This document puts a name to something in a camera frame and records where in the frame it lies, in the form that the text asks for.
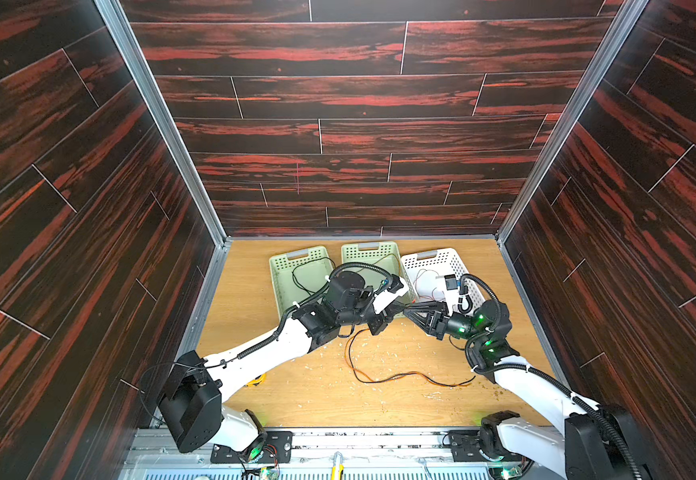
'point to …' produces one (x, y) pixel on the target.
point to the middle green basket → (383, 253)
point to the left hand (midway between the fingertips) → (404, 307)
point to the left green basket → (299, 275)
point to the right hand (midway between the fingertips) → (408, 306)
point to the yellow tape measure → (257, 380)
